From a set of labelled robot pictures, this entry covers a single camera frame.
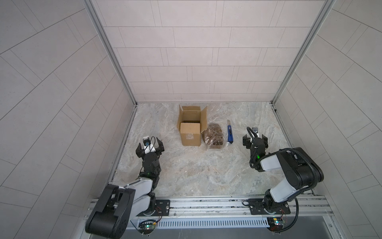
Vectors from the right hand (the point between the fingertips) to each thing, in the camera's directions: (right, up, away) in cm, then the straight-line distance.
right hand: (253, 133), depth 94 cm
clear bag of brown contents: (-26, -1, -5) cm, 26 cm away
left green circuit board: (-58, -37, -29) cm, 75 cm away
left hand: (-61, -1, -10) cm, 62 cm away
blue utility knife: (-14, -1, +5) cm, 15 cm away
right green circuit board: (+1, -38, -26) cm, 46 cm away
